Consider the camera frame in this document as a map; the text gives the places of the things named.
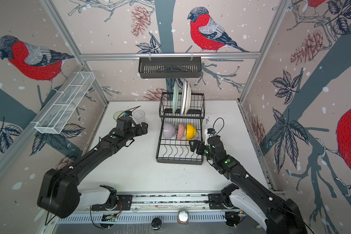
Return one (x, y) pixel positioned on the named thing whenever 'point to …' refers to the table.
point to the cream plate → (188, 98)
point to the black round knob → (156, 224)
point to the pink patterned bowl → (182, 131)
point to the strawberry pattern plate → (184, 98)
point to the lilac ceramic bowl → (168, 130)
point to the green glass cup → (118, 114)
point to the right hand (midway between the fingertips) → (194, 144)
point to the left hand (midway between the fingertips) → (141, 125)
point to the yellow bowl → (191, 131)
